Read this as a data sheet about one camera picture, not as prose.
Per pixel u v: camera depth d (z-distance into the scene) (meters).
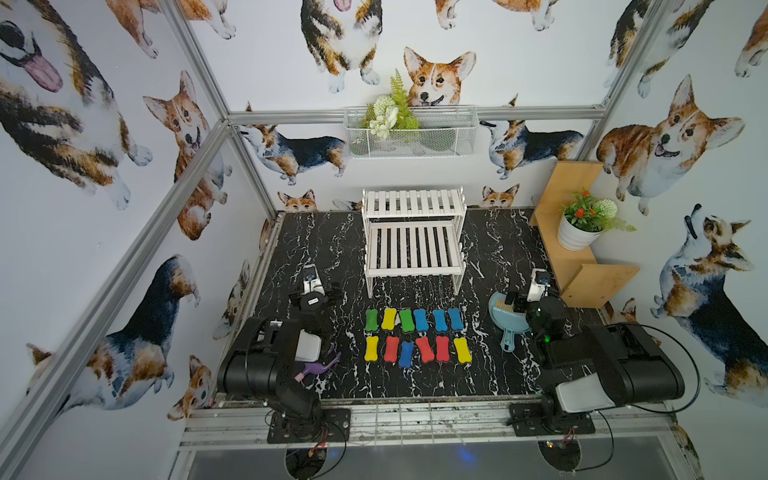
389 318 0.91
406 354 0.84
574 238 0.95
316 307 0.70
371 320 0.91
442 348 0.86
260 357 0.46
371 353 0.84
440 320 0.91
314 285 0.78
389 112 0.79
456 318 0.91
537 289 0.79
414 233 0.98
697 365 0.41
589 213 0.90
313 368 0.81
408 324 0.90
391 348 0.85
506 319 0.91
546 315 0.70
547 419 0.68
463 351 0.85
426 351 0.85
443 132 0.93
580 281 0.82
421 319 0.91
